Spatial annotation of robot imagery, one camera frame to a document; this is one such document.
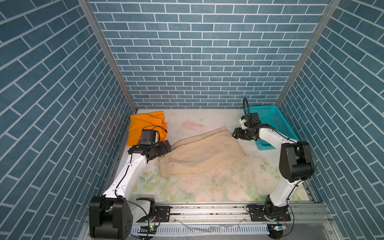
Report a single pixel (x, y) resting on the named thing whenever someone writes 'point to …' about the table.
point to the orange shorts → (154, 120)
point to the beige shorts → (210, 148)
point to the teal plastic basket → (272, 116)
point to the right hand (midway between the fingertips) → (236, 133)
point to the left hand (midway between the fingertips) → (165, 147)
